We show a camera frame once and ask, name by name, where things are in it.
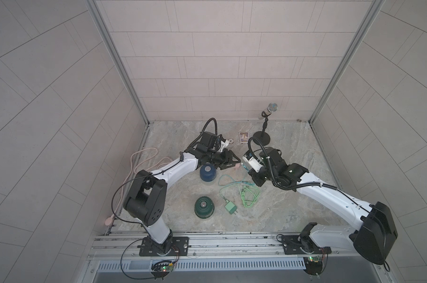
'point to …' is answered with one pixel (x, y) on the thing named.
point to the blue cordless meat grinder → (207, 172)
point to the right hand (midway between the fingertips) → (248, 172)
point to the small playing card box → (244, 137)
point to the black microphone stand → (263, 137)
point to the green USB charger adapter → (230, 207)
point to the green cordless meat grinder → (204, 207)
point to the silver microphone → (271, 108)
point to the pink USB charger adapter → (237, 165)
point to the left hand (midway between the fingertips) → (239, 162)
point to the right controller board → (314, 265)
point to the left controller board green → (163, 266)
